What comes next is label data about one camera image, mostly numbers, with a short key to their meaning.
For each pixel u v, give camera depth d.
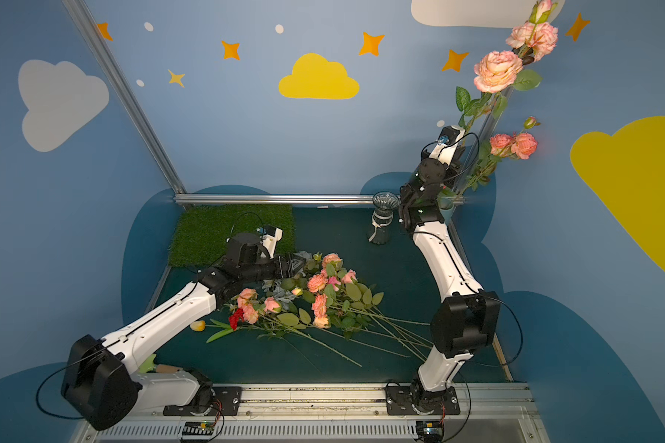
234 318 0.85
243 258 0.61
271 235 0.72
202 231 1.13
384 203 1.01
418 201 0.59
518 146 0.73
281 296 0.88
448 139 0.57
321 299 0.85
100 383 0.40
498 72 0.47
